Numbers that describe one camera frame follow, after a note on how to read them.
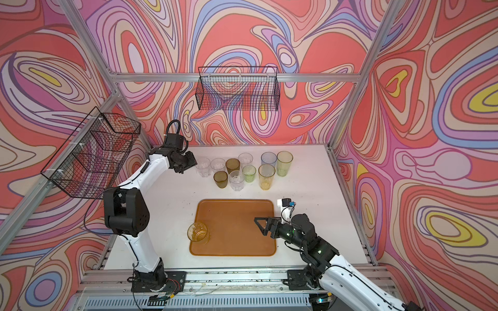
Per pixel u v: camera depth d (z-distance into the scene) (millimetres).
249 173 1042
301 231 563
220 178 986
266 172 933
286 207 681
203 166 1046
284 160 969
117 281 750
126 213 498
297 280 736
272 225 659
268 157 965
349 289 498
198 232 849
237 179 1015
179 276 750
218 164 1072
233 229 876
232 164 986
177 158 712
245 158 1070
